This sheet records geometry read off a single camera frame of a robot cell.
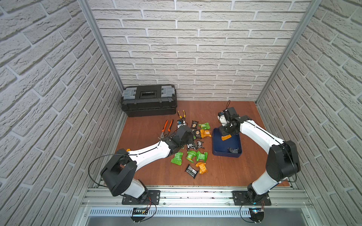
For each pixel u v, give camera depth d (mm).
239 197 739
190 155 874
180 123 759
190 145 920
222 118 829
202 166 834
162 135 974
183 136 641
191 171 814
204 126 1025
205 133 978
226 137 871
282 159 448
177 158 873
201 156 873
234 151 896
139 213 716
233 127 652
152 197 746
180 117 1080
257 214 700
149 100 974
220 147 917
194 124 1033
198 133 983
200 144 923
